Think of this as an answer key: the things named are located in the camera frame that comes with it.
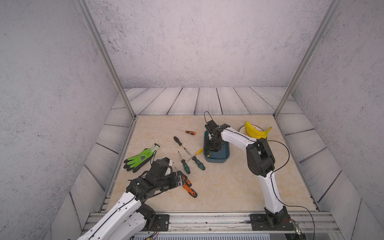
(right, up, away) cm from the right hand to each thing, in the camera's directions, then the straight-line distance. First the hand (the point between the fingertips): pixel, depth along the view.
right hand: (207, 149), depth 97 cm
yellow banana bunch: (+33, +10, +6) cm, 35 cm away
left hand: (-13, -12, -23) cm, 29 cm away
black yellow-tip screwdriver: (+1, -2, -2) cm, 3 cm away
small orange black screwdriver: (-10, +10, +11) cm, 18 cm away
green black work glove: (-46, -8, -4) cm, 47 cm away
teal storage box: (+9, -4, -3) cm, 10 cm away
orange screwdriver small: (-11, -17, -12) cm, 24 cm away
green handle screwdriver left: (-13, -10, -6) cm, 17 cm away
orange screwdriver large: (-10, -20, -15) cm, 27 cm away
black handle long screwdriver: (-18, +3, +7) cm, 19 cm away
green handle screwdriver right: (-5, -8, -6) cm, 11 cm away
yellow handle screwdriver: (-5, -2, +1) cm, 5 cm away
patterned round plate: (+27, +13, +13) cm, 33 cm away
